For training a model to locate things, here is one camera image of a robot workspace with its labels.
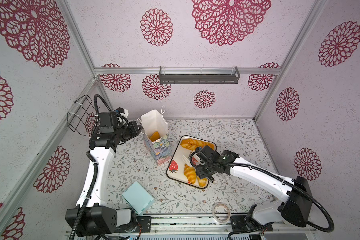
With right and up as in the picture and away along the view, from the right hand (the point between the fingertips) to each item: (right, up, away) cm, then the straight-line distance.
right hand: (198, 169), depth 78 cm
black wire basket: (-62, +26, -3) cm, 68 cm away
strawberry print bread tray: (-10, -3, +15) cm, 18 cm away
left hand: (-29, +21, -4) cm, 36 cm away
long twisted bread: (-2, +12, +24) cm, 26 cm away
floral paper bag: (-27, +22, +23) cm, 41 cm away
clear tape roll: (+7, -21, -2) cm, 23 cm away
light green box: (-33, -16, +2) cm, 36 cm away
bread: (-27, +17, +21) cm, 38 cm away
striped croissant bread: (+3, -9, +7) cm, 12 cm away
